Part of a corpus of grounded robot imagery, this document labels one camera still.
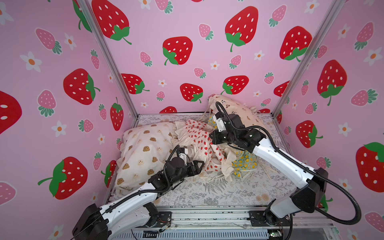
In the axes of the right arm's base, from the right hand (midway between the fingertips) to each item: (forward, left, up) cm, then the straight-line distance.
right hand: (206, 136), depth 74 cm
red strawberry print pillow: (+6, +7, -9) cm, 13 cm away
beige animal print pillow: (+22, -25, -6) cm, 34 cm away
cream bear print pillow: (-2, +35, -14) cm, 38 cm away
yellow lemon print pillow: (-1, -23, -21) cm, 31 cm away
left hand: (-10, +2, -11) cm, 15 cm away
